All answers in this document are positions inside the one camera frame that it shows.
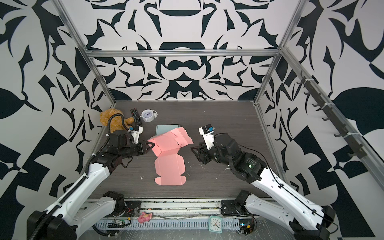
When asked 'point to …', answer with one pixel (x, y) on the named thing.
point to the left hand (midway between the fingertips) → (154, 142)
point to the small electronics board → (246, 225)
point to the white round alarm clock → (148, 115)
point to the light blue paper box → (161, 129)
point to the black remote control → (137, 120)
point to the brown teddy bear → (116, 122)
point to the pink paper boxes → (169, 164)
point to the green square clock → (215, 224)
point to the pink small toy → (144, 217)
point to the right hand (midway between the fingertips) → (196, 145)
